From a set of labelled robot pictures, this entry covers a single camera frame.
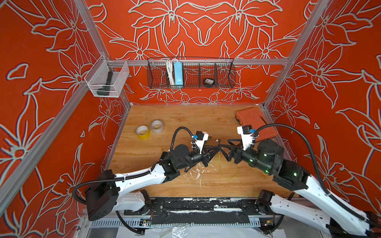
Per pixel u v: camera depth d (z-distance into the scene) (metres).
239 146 0.53
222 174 0.83
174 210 0.73
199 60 0.92
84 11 0.71
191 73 0.98
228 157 0.54
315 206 0.44
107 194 0.40
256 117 1.06
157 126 1.07
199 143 0.59
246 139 0.53
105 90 0.79
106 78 0.89
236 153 0.52
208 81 0.95
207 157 0.59
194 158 0.60
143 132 1.03
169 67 0.88
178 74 0.89
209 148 0.62
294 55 0.88
